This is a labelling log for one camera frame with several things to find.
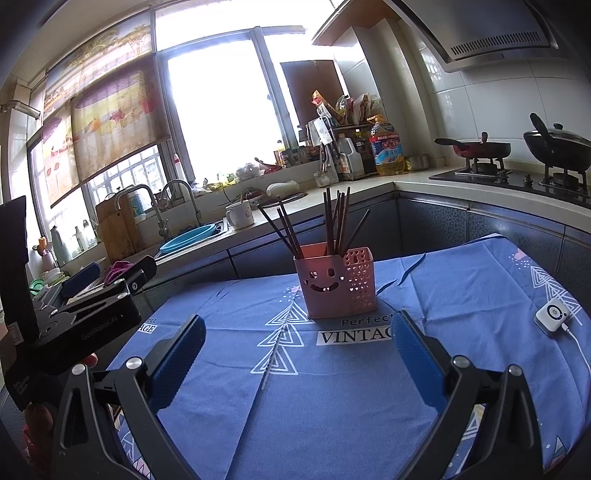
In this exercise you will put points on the yellow cooking oil bottle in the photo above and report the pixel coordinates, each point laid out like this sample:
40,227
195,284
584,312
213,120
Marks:
387,147

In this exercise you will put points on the pink utensil holder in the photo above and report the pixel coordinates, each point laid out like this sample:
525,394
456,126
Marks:
336,286

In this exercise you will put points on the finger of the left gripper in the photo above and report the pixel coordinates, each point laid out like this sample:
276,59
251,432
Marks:
80,281

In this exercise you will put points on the small steel cup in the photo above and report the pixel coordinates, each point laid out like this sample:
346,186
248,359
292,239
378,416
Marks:
419,162

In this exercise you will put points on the red frying pan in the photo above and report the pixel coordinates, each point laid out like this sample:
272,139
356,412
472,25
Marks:
482,149

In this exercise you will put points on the patterned roller blind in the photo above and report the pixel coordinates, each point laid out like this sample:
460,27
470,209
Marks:
102,104

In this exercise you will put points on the black gas stove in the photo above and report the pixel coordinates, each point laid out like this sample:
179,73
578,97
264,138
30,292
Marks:
561,184

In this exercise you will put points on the steel faucet right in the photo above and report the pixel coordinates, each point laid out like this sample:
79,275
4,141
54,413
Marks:
186,193

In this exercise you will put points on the pale green bottle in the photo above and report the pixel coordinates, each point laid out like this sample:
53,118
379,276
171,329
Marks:
59,247

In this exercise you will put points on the black wok with lid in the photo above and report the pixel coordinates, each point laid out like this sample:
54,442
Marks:
556,147

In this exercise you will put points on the white cloth bundle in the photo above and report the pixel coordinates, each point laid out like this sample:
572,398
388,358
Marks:
282,189

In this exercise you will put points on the small white device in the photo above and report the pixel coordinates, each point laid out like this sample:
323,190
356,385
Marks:
552,316

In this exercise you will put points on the steel range hood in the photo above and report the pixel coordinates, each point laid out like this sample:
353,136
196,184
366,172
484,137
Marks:
464,34

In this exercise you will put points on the steel sink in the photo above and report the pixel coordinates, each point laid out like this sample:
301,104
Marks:
197,246

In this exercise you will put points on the magenta cloth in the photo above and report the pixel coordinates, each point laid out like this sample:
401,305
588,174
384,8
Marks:
116,270

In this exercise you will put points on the white jug bottle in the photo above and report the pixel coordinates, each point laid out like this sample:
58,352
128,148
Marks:
354,158

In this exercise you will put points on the wooden cutting board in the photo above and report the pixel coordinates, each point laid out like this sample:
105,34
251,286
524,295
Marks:
117,229

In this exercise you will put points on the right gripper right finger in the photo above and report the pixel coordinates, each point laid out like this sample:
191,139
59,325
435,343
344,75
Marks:
447,384

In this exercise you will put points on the blue patterned tablecloth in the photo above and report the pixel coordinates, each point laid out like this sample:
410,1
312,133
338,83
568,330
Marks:
276,395

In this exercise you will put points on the brown chopstick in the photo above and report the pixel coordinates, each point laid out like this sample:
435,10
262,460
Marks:
335,223
329,225
357,230
283,238
343,218
289,229

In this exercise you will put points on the blue basin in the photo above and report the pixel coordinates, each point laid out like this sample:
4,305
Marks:
188,238

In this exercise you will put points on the white mug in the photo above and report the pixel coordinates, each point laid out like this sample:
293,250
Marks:
239,215

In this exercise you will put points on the steel faucet left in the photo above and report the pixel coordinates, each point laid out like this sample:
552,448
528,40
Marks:
137,207

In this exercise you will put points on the steel faucet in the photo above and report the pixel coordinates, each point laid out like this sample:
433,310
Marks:
137,207
186,193

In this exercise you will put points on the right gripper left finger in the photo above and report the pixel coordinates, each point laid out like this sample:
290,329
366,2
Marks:
147,385

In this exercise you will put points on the snack bags on rack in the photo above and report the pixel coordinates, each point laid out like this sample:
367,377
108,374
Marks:
348,110

